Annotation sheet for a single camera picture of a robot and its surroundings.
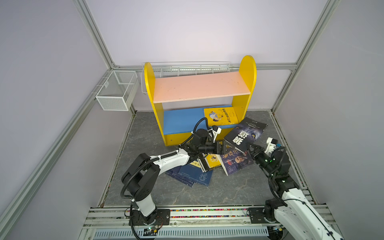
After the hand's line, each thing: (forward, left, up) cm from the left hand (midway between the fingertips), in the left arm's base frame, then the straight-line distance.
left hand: (230, 150), depth 77 cm
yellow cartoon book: (+1, +8, -13) cm, 15 cm away
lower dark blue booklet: (-4, +31, -16) cm, 35 cm away
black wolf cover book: (+8, -10, +2) cm, 13 cm away
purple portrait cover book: (0, -5, -14) cm, 15 cm away
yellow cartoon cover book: (+27, +1, -3) cm, 27 cm away
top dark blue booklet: (-6, +18, -16) cm, 25 cm away
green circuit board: (-31, +42, -21) cm, 56 cm away
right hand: (+1, -9, +2) cm, 9 cm away
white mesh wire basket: (+50, +69, +3) cm, 85 cm away
